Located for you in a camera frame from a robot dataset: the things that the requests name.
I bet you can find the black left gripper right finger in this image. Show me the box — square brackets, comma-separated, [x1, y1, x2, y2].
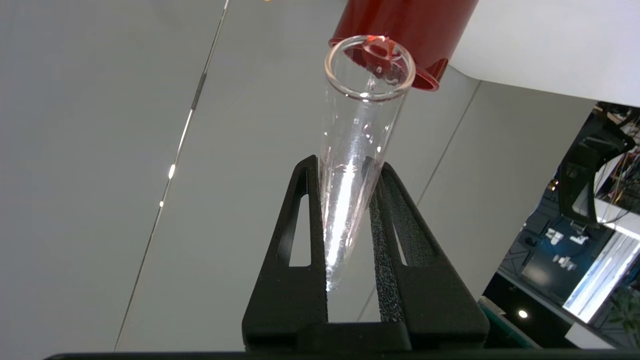
[369, 161, 490, 350]

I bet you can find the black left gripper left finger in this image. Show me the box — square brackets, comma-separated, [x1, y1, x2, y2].
[242, 155, 329, 351]

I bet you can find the test tube with red pigment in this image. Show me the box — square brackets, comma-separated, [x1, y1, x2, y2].
[320, 35, 417, 292]

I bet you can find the black background equipment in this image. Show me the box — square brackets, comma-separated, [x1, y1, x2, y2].
[558, 102, 639, 229]

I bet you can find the dark red plastic cup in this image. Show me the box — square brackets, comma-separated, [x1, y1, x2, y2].
[328, 0, 480, 92]

